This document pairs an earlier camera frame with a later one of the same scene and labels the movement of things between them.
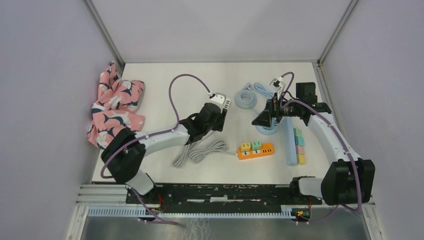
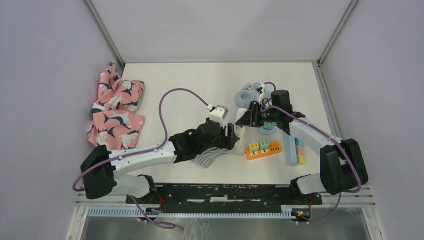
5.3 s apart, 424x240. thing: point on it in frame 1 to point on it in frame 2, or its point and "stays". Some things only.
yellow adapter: (245, 147) to (253, 147)
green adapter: (256, 145) to (264, 144)
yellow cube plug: (301, 158) stays
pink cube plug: (300, 149) stays
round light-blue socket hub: (267, 130) stays
